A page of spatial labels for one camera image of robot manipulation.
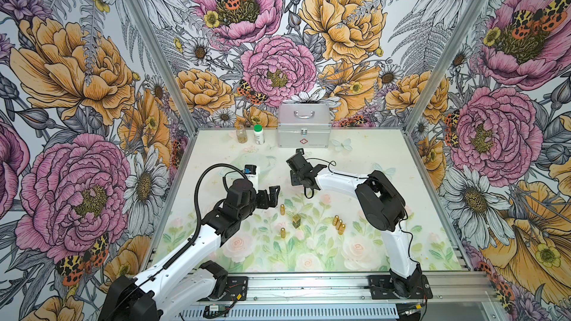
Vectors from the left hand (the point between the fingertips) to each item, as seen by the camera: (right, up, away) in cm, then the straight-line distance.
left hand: (267, 193), depth 82 cm
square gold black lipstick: (+11, -11, +1) cm, 15 cm away
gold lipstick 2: (+6, -15, 0) cm, 16 cm away
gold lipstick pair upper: (+26, -12, +3) cm, 29 cm away
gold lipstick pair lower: (+27, -13, +1) cm, 30 cm away
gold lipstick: (+5, -8, +7) cm, 12 cm away
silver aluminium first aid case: (+14, +27, +20) cm, 37 cm away
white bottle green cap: (-7, +23, +28) cm, 37 cm away
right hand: (+13, +3, +18) cm, 22 cm away
